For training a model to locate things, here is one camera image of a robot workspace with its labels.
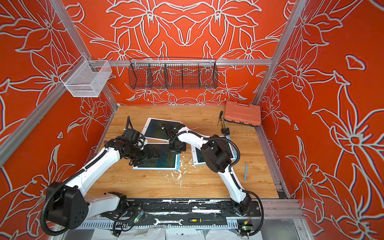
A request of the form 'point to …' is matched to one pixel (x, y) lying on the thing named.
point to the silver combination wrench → (157, 221)
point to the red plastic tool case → (247, 114)
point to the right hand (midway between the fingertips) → (174, 150)
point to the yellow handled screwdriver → (199, 220)
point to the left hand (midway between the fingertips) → (154, 157)
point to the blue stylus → (246, 171)
